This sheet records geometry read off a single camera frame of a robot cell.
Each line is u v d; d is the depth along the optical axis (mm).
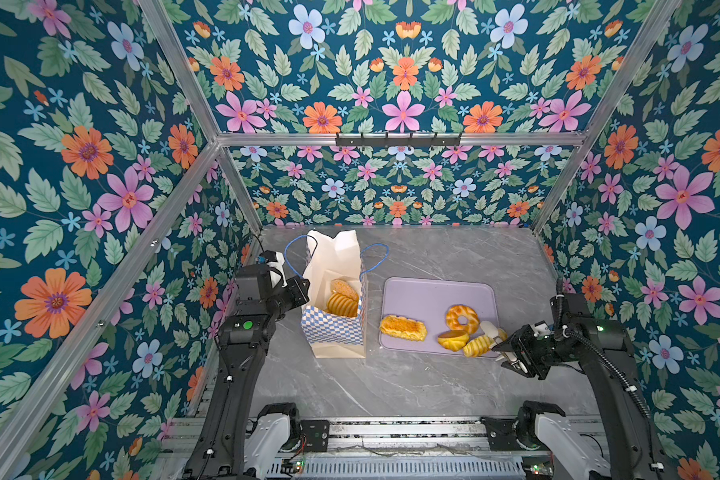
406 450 722
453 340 841
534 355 603
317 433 735
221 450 388
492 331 781
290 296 648
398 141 929
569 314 557
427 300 1031
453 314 932
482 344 826
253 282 536
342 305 906
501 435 730
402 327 884
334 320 684
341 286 959
